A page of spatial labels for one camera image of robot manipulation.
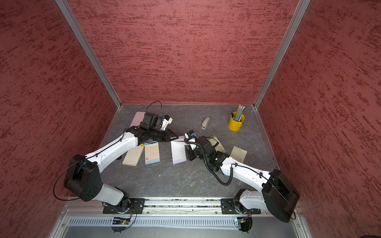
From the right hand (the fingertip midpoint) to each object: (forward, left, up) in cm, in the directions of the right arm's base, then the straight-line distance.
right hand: (186, 148), depth 81 cm
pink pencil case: (+31, +37, -9) cm, 49 cm away
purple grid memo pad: (-1, +5, -1) cm, 5 cm away
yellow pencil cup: (+21, -33, -8) cm, 40 cm away
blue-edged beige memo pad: (+4, +23, -11) cm, 26 cm away
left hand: (+4, +5, +3) cm, 7 cm away
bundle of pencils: (+27, -36, +1) cm, 45 cm away
